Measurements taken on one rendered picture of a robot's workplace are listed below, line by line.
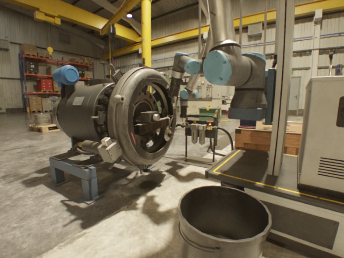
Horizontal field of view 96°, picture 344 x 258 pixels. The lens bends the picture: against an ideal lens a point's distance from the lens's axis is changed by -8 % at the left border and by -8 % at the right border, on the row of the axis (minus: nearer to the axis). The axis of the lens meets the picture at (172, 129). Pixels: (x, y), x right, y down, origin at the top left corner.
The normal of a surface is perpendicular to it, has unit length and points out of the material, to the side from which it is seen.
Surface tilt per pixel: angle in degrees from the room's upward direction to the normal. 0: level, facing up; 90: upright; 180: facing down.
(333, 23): 90
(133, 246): 0
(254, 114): 90
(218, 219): 87
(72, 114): 83
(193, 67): 115
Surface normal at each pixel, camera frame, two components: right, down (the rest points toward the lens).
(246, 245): 0.12, 0.16
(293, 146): -0.48, 0.14
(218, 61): -0.87, 0.16
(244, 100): -0.53, -0.21
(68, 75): 0.88, 0.07
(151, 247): 0.00, -0.99
